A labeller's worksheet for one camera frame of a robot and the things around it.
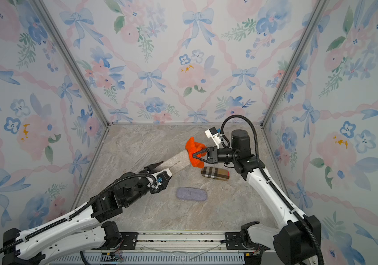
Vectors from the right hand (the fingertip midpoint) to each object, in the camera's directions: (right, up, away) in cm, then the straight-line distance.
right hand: (195, 157), depth 66 cm
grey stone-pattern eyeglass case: (-7, -3, 0) cm, 8 cm away
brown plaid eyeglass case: (+15, -12, +26) cm, 32 cm away
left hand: (-12, -4, +2) cm, 13 cm away
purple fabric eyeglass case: (-2, -21, +19) cm, 28 cm away
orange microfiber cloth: (-1, +4, +1) cm, 4 cm away
